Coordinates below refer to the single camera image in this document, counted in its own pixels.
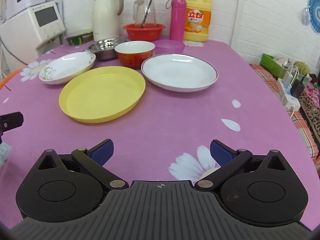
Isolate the red plastic strainer basket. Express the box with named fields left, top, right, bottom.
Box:
left=123, top=23, right=166, bottom=42

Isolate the black charger plug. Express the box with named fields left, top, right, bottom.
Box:
left=291, top=79, right=305, bottom=98

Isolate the purple plastic bowl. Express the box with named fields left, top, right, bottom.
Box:
left=151, top=39, right=186, bottom=55

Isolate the white appliance with screen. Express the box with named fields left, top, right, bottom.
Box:
left=0, top=0, right=66, bottom=67

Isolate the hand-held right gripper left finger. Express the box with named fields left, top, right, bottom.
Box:
left=37, top=139, right=129, bottom=190

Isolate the pink floral tablecloth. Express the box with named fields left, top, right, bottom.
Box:
left=0, top=39, right=320, bottom=230

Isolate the yellow detergent bottle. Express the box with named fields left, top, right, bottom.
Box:
left=181, top=0, right=215, bottom=43

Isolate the stainless steel bowl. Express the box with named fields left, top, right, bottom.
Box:
left=86, top=38, right=129, bottom=61

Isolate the white floral plate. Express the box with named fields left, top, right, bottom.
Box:
left=39, top=51, right=97, bottom=85

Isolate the yellow-green scrub ball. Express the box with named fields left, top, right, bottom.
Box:
left=294, top=61, right=311, bottom=75

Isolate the clear glass pitcher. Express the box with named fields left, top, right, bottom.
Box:
left=133, top=0, right=157, bottom=27

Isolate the dark stirring stick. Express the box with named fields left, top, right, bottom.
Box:
left=141, top=0, right=156, bottom=28

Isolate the white power strip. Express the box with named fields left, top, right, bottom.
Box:
left=276, top=77, right=301, bottom=112

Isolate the cream thermos kettle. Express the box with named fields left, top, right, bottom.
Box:
left=91, top=0, right=125, bottom=42

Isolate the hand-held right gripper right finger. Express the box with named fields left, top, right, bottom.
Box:
left=195, top=139, right=284, bottom=191

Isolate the red and white ceramic bowl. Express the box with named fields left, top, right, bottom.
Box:
left=114, top=41, right=156, bottom=68

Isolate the pink thermos bottle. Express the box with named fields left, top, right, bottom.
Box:
left=165, top=0, right=187, bottom=42

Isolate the green patterned food tub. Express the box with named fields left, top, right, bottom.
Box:
left=65, top=30, right=94, bottom=46

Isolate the blue round wall decoration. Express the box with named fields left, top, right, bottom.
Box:
left=302, top=0, right=320, bottom=34

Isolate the white plate with dark rim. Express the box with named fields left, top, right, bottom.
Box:
left=141, top=53, right=218, bottom=92

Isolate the green plastic box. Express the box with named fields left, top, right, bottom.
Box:
left=260, top=53, right=288, bottom=78

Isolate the yellow plastic plate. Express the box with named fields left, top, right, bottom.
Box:
left=59, top=66, right=146, bottom=124

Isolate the plaid patterned blanket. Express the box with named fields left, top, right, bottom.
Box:
left=250, top=64, right=320, bottom=170

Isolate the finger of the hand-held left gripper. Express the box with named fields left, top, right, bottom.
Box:
left=0, top=111, right=24, bottom=136

